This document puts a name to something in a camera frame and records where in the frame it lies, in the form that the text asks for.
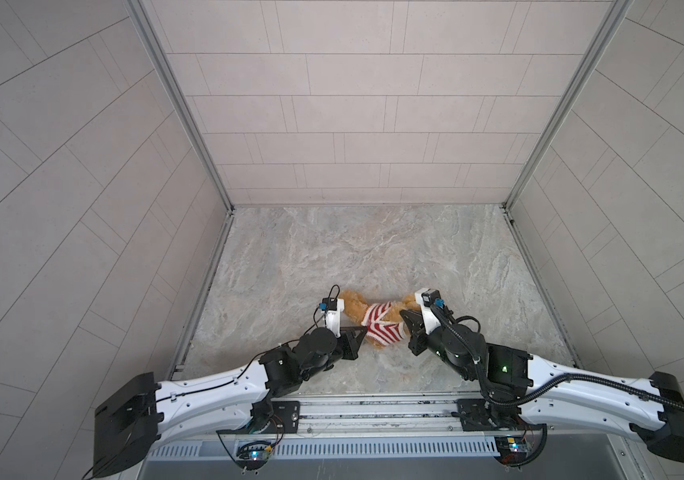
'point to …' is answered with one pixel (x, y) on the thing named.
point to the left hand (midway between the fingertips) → (375, 333)
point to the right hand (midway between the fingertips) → (398, 317)
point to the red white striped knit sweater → (383, 332)
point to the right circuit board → (512, 450)
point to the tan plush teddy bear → (354, 304)
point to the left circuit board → (253, 456)
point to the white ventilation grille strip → (333, 448)
